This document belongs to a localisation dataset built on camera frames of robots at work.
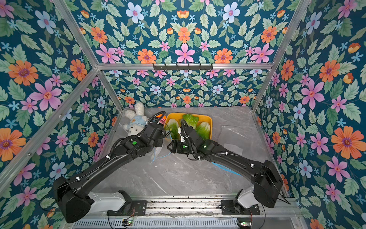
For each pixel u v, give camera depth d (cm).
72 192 39
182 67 93
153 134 57
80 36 78
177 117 106
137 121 100
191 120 102
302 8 69
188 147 58
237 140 99
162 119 65
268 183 41
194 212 73
